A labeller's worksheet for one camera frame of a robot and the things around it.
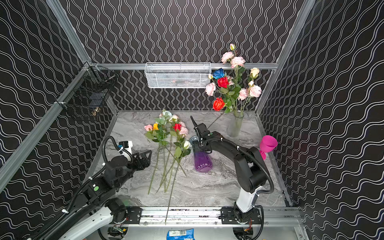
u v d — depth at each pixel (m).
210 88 0.82
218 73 0.78
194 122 0.77
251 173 0.48
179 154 0.93
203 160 0.86
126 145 0.64
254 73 0.82
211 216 0.76
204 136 0.70
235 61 0.78
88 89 0.95
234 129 1.04
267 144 0.91
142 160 0.65
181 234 0.69
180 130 1.01
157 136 1.01
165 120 1.07
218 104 0.82
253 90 0.80
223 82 0.75
